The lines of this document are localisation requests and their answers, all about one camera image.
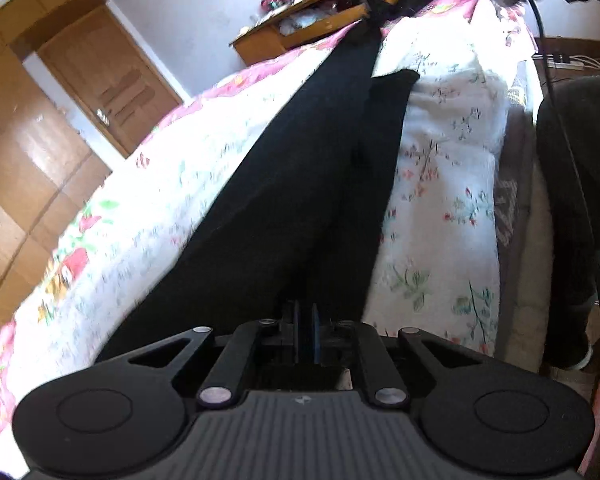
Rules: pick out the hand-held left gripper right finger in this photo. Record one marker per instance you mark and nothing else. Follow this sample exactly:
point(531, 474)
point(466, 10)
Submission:
point(316, 332)

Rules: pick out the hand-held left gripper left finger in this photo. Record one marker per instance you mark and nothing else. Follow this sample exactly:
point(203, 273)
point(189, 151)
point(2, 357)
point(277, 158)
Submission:
point(290, 330)

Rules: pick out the black pants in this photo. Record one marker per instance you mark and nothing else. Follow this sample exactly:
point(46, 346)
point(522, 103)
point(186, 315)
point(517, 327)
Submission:
point(280, 185)

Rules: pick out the wooden side cabinet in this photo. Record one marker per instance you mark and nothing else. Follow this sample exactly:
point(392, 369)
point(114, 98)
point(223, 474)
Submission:
point(265, 42)

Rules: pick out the white power strip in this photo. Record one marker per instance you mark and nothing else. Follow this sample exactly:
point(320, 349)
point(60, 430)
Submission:
point(562, 62)

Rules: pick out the white floral blanket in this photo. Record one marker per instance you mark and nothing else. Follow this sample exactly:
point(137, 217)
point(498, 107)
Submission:
point(440, 185)

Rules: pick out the bed mattress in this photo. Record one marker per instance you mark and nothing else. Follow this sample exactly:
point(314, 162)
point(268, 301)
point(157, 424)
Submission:
point(525, 260)

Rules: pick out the person's shoe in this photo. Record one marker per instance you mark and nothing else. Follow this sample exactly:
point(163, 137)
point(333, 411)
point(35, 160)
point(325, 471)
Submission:
point(575, 357)

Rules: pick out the person's leg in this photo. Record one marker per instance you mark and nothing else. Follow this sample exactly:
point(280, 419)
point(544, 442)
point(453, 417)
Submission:
point(580, 185)

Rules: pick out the wooden door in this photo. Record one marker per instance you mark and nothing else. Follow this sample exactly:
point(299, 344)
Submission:
point(110, 85)

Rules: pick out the wooden wardrobe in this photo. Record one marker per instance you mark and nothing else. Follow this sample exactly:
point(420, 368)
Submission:
point(20, 160)

